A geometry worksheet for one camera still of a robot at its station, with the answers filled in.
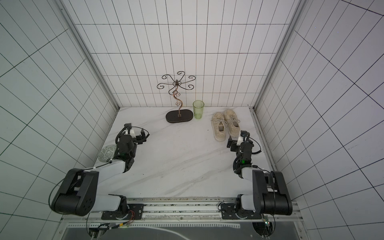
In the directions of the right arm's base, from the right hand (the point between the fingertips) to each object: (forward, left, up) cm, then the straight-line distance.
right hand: (240, 135), depth 90 cm
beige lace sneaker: (+11, +12, -3) cm, 17 cm away
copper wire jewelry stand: (+22, +43, -9) cm, 49 cm away
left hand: (-2, +65, +2) cm, 65 cm away
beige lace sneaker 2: (+13, +2, -4) cm, 14 cm away
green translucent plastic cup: (+26, +27, -1) cm, 37 cm away
